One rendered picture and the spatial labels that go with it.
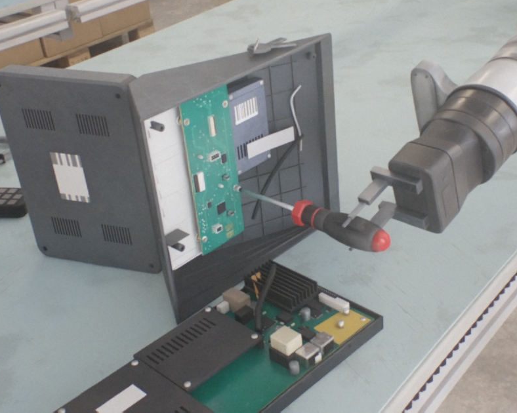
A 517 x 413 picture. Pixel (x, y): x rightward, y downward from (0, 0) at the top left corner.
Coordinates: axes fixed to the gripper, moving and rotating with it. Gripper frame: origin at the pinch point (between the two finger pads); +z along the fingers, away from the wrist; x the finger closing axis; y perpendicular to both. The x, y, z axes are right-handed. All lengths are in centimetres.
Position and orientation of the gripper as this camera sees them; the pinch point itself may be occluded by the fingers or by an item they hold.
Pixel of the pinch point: (347, 237)
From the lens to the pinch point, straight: 66.8
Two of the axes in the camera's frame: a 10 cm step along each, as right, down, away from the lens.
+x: 2.6, 7.4, 6.3
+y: 7.3, 2.7, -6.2
